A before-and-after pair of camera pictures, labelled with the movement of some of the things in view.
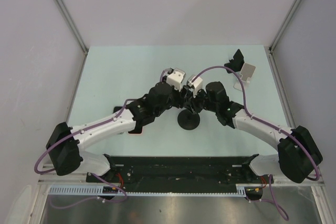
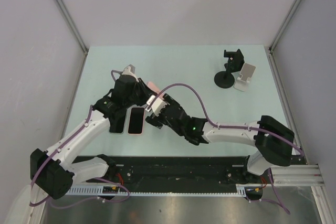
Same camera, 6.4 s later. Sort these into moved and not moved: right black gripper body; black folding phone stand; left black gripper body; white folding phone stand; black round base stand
Moved: black round base stand; left black gripper body; right black gripper body
Not moved: black folding phone stand; white folding phone stand
